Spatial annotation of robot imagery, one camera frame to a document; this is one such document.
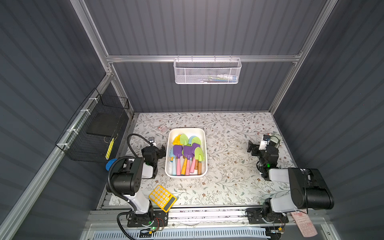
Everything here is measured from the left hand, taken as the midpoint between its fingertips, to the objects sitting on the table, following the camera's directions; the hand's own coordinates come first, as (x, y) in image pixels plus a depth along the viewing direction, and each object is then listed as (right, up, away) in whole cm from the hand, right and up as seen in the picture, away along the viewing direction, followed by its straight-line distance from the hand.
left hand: (156, 146), depth 95 cm
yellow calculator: (+8, -26, -16) cm, 32 cm away
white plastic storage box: (+29, +8, +7) cm, 31 cm away
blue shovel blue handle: (+12, -10, -5) cm, 16 cm away
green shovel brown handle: (+27, +3, +7) cm, 28 cm away
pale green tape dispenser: (+79, +3, +3) cm, 79 cm away
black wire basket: (-27, +9, -23) cm, 37 cm away
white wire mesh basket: (+35, +59, +28) cm, 74 cm away
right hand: (+65, +3, -5) cm, 66 cm away
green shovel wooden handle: (+28, -6, -4) cm, 28 cm away
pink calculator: (+78, -34, -25) cm, 89 cm away
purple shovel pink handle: (+14, -4, -2) cm, 15 cm away
